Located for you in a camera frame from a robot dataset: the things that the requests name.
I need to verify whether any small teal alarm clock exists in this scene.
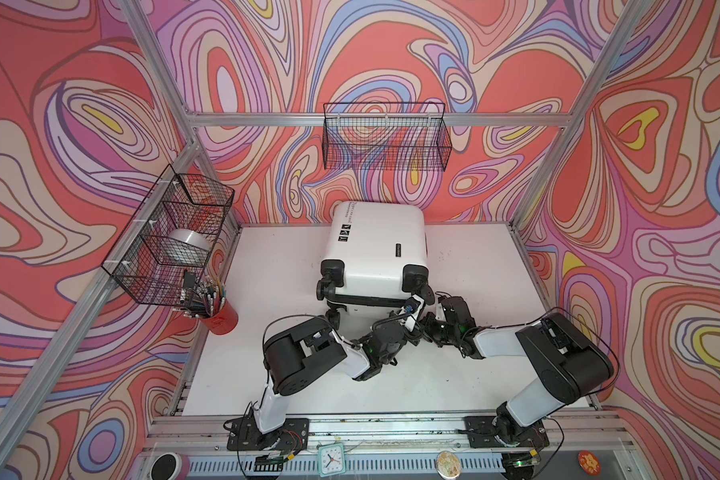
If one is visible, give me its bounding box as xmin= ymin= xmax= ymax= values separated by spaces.
xmin=317 ymin=443 xmax=346 ymax=477

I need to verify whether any black suitcase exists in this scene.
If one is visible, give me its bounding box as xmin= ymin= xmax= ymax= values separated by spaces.
xmin=316 ymin=201 xmax=429 ymax=329

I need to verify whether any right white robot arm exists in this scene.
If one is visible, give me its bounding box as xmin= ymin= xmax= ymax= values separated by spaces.
xmin=419 ymin=296 xmax=616 ymax=447

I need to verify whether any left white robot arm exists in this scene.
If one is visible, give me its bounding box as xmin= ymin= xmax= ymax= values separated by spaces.
xmin=253 ymin=312 xmax=424 ymax=434

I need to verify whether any red round sticker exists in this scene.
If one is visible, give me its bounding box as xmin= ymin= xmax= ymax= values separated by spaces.
xmin=577 ymin=450 xmax=602 ymax=476

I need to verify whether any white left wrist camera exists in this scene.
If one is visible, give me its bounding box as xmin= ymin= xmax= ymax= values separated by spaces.
xmin=399 ymin=294 xmax=426 ymax=333

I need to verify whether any red pen holder cup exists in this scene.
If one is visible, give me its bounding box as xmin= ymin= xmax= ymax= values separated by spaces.
xmin=175 ymin=272 xmax=239 ymax=336

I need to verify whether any white roll in basket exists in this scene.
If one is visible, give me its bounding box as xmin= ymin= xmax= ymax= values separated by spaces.
xmin=163 ymin=228 xmax=211 ymax=267

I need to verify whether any wire basket on left wall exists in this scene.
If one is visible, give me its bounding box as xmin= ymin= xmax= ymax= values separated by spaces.
xmin=102 ymin=166 xmax=234 ymax=308

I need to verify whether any wire basket on back wall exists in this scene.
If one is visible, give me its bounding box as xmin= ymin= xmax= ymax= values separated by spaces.
xmin=322 ymin=100 xmax=452 ymax=172

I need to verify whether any wire basket on wall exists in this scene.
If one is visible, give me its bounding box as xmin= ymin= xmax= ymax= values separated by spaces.
xmin=322 ymin=100 xmax=452 ymax=172
xmin=102 ymin=166 xmax=234 ymax=308

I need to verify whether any pink tape roll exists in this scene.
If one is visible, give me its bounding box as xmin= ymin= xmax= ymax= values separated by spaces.
xmin=147 ymin=452 xmax=190 ymax=480

